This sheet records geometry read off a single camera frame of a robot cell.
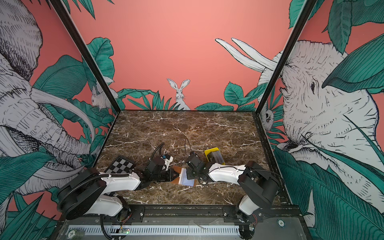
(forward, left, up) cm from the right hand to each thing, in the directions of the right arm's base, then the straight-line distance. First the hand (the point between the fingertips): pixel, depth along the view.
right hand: (187, 171), depth 86 cm
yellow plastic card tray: (+13, -13, 0) cm, 19 cm away
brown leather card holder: (-4, +3, -2) cm, 5 cm away
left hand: (-2, +4, +2) cm, 4 cm away
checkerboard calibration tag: (+3, +40, +1) cm, 40 cm away
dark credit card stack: (+9, -17, +1) cm, 19 cm away
